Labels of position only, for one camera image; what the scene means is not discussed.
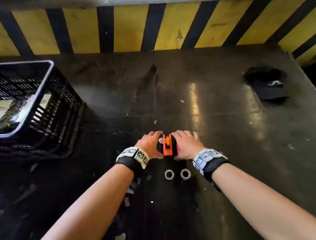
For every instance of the person's left hand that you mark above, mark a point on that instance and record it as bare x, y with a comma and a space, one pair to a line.
149, 146

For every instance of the person's right hand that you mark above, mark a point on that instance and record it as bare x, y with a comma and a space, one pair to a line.
188, 146

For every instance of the person's right forearm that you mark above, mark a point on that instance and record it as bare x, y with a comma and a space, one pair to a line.
259, 205

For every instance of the person's left forearm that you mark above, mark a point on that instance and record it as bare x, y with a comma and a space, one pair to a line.
93, 205

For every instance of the black plastic crate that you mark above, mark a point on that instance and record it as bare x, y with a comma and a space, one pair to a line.
61, 111

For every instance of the black baseball cap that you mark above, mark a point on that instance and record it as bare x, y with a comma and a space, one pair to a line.
266, 84

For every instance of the yellow black striped barrier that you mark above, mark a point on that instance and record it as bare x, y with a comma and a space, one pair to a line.
128, 27

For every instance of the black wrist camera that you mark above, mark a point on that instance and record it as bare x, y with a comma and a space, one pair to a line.
132, 189
216, 185

